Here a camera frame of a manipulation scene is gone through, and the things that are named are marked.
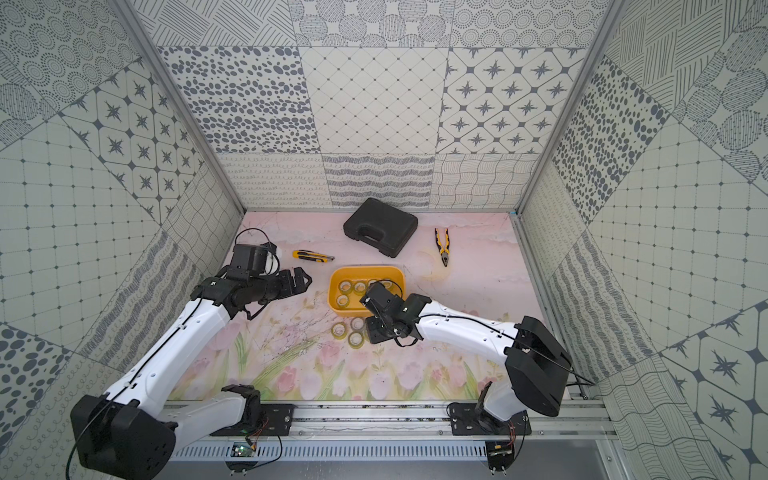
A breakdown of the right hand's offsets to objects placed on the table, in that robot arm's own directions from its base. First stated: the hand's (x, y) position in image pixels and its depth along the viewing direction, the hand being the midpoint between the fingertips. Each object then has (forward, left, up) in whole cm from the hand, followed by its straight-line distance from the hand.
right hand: (379, 331), depth 81 cm
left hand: (+10, +23, +11) cm, 27 cm away
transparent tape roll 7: (0, +7, -8) cm, 11 cm away
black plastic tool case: (+40, +1, -1) cm, 40 cm away
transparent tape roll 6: (+6, +8, -8) cm, 12 cm away
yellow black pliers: (+34, -21, -7) cm, 41 cm away
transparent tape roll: (+18, +13, -7) cm, 23 cm away
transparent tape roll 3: (+20, +4, -6) cm, 21 cm away
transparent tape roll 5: (+3, +13, -7) cm, 15 cm away
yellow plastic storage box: (+22, +9, -4) cm, 24 cm away
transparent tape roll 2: (+18, +8, -7) cm, 21 cm away
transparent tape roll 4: (+13, +13, -7) cm, 20 cm away
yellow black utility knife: (+30, +26, -5) cm, 40 cm away
